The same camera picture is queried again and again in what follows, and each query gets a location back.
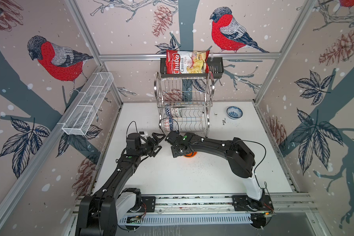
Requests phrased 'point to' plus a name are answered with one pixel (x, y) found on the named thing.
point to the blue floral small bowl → (234, 112)
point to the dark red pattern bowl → (172, 112)
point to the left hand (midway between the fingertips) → (163, 140)
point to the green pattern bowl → (178, 112)
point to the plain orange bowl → (190, 155)
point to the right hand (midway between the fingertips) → (176, 155)
